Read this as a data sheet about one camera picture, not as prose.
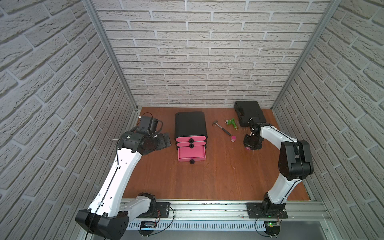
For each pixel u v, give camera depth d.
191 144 0.87
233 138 1.00
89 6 0.69
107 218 0.36
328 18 0.72
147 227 0.71
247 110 1.13
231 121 1.08
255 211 0.73
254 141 0.80
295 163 0.49
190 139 0.83
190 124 0.90
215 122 1.10
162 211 0.73
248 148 0.91
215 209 0.76
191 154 0.89
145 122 0.53
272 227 0.71
